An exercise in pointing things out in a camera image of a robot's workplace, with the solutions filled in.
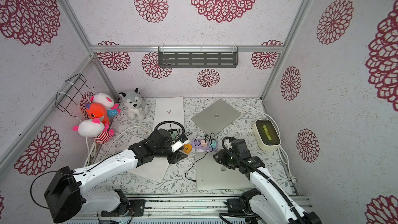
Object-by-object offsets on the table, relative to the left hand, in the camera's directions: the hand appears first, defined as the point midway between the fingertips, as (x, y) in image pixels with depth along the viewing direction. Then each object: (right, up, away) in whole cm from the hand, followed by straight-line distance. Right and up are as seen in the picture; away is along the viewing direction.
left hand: (183, 152), depth 79 cm
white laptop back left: (-15, +23, +34) cm, 44 cm away
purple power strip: (+11, +2, +9) cm, 14 cm away
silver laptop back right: (+20, +17, +30) cm, 40 cm away
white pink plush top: (-51, +29, +15) cm, 61 cm away
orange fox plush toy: (-50, +21, +10) cm, 55 cm away
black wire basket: (-56, +26, -7) cm, 62 cm away
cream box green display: (+49, +6, +13) cm, 51 cm away
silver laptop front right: (+14, -13, +4) cm, 20 cm away
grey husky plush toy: (-31, +25, +17) cm, 44 cm away
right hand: (+16, -2, +1) cm, 16 cm away
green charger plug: (-3, +11, -14) cm, 19 cm away
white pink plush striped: (-46, +12, 0) cm, 48 cm away
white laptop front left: (-16, -10, +5) cm, 20 cm away
